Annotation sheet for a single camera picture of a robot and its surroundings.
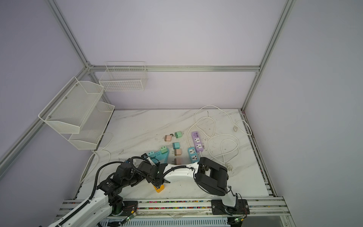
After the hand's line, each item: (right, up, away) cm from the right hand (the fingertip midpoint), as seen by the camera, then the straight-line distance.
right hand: (148, 171), depth 83 cm
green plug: (+17, +20, +19) cm, 33 cm away
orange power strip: (+9, -10, -1) cm, 13 cm away
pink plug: (+10, +18, +18) cm, 27 cm away
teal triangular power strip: (+7, +6, +6) cm, 12 cm away
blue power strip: (+27, +8, +9) cm, 30 cm away
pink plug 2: (+17, +10, +10) cm, 22 cm away
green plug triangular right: (+9, +12, +6) cm, 16 cm away
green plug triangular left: (+1, +10, +3) cm, 10 cm away
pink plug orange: (+18, +4, +6) cm, 19 cm away
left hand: (-1, -2, 0) cm, 3 cm away
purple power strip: (+31, +14, +13) cm, 36 cm away
